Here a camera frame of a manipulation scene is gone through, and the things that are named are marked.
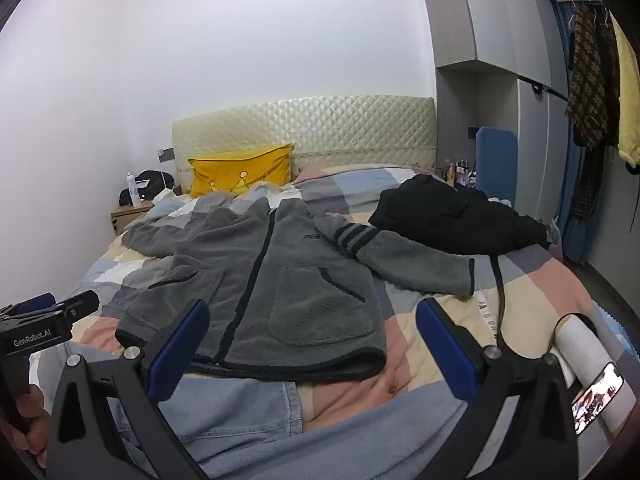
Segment person's left hand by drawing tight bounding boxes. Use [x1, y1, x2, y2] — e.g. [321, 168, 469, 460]
[0, 389, 52, 467]

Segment blue padded board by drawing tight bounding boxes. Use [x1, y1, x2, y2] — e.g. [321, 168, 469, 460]
[475, 126, 518, 207]

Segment row of small bottles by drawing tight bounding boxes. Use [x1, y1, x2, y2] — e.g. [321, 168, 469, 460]
[437, 159, 477, 187]

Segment pale yellow sweater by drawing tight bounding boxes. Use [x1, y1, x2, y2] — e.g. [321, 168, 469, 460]
[607, 15, 640, 177]

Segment yellow pillow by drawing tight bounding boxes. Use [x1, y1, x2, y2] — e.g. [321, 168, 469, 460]
[188, 143, 296, 199]

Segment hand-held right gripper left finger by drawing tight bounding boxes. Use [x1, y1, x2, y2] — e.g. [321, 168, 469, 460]
[42, 299, 221, 480]

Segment cream quilted headboard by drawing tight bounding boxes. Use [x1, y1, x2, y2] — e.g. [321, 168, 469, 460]
[171, 94, 437, 196]

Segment black cable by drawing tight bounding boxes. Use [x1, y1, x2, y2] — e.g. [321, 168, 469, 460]
[490, 254, 508, 349]

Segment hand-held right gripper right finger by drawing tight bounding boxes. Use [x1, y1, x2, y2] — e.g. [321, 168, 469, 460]
[415, 298, 583, 480]

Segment light blue jeans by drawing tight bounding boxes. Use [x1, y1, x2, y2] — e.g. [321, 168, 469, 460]
[30, 345, 501, 480]

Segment black jacket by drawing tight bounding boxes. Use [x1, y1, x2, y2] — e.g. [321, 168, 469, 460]
[369, 174, 551, 256]

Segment brown houndstooth coat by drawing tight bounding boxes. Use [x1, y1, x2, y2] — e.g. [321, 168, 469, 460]
[565, 2, 623, 233]

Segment checked bed cover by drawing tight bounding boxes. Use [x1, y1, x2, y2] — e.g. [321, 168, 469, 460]
[30, 162, 632, 461]

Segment black clothes rail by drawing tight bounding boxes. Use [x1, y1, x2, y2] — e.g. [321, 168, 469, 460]
[517, 74, 571, 103]

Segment white paper roll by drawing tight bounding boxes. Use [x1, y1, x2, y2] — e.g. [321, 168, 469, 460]
[554, 313, 627, 413]

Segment grey fleece jacket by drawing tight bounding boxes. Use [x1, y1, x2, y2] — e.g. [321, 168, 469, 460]
[102, 194, 476, 382]

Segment black hanging garment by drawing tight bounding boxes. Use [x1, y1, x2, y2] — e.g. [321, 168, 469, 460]
[595, 10, 622, 149]

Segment wooden nightstand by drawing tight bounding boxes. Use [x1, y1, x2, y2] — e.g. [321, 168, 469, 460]
[110, 200, 156, 237]

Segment grey wardrobe cabinet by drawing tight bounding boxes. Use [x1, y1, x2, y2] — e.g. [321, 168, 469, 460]
[416, 0, 572, 102]

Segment smartphone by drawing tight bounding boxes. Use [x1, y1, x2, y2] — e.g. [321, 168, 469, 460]
[571, 361, 625, 435]

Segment black bag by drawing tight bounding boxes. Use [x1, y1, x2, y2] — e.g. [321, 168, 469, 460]
[119, 170, 176, 207]

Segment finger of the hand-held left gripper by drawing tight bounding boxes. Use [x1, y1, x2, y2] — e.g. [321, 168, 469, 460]
[0, 292, 57, 319]
[54, 289, 101, 322]

